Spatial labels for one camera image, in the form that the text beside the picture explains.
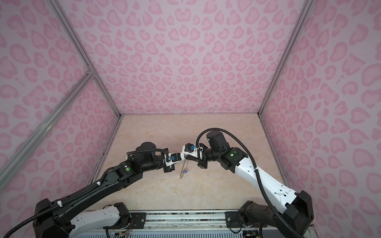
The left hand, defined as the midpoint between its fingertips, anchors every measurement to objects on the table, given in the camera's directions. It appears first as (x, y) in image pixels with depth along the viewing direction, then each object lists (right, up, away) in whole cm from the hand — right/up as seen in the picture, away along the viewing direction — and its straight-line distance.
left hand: (183, 152), depth 69 cm
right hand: (+2, -1, 0) cm, 2 cm away
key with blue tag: (-1, -14, +17) cm, 22 cm away
